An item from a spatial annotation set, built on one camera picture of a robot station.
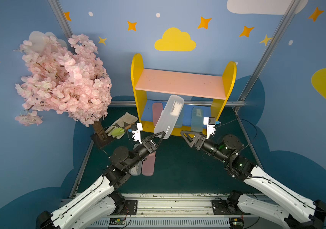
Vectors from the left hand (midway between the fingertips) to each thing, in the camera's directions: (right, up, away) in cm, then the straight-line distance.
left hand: (164, 132), depth 58 cm
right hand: (+9, 0, +2) cm, 9 cm away
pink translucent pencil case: (-10, -23, +30) cm, 40 cm away
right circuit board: (+38, -48, +15) cm, 63 cm away
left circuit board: (-25, -47, +13) cm, 54 cm away
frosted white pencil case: (-17, -26, +28) cm, 41 cm away
